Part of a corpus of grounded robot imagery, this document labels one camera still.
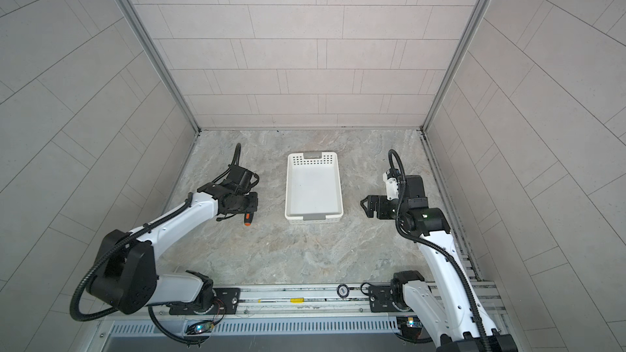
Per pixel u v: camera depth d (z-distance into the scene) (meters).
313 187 0.97
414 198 0.56
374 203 0.68
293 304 0.71
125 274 0.40
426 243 0.47
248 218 0.80
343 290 0.74
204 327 0.65
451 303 0.40
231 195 0.62
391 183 0.68
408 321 0.69
